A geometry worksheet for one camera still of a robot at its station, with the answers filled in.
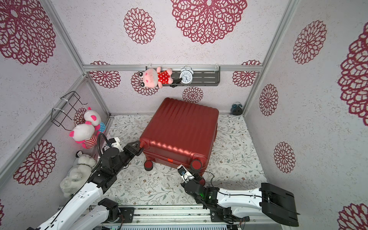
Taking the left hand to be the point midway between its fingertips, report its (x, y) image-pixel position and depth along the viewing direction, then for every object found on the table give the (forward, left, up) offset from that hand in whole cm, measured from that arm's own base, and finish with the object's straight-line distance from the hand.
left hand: (140, 144), depth 78 cm
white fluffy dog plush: (-14, +33, -7) cm, 36 cm away
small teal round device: (+43, -67, -16) cm, 81 cm away
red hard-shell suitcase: (+4, -22, +4) cm, 23 cm away
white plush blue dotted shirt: (+21, +35, -1) cm, 40 cm away
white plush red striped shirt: (+8, +36, -1) cm, 37 cm away
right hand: (-10, -24, -9) cm, 28 cm away
